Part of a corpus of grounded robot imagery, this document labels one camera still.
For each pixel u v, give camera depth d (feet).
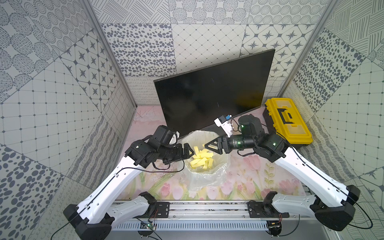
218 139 1.79
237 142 1.76
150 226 2.30
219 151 1.79
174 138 1.79
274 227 2.36
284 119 2.98
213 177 1.91
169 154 1.84
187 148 1.99
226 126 1.88
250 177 2.80
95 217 1.22
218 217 2.40
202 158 2.35
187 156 1.91
